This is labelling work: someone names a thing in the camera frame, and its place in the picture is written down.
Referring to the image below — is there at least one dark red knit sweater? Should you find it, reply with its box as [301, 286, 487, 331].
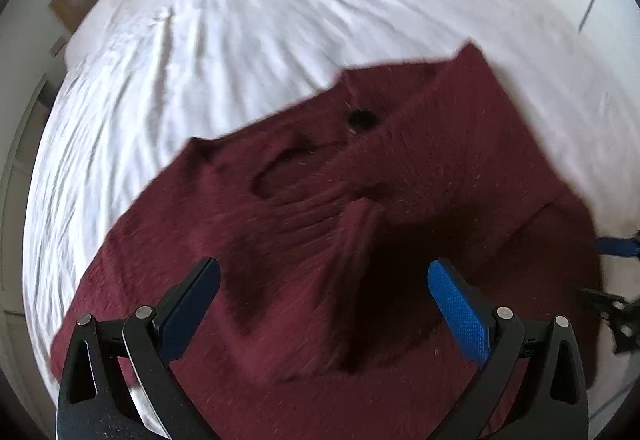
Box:
[51, 45, 601, 439]

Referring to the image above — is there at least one white bed sheet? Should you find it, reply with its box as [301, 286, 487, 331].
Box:
[22, 0, 640, 440]

